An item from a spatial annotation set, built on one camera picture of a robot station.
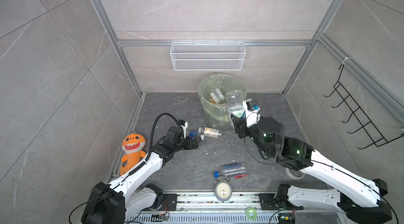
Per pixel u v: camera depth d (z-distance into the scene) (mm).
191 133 909
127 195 424
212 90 948
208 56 1007
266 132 417
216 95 948
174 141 643
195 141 732
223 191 730
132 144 837
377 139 591
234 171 812
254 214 709
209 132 927
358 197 394
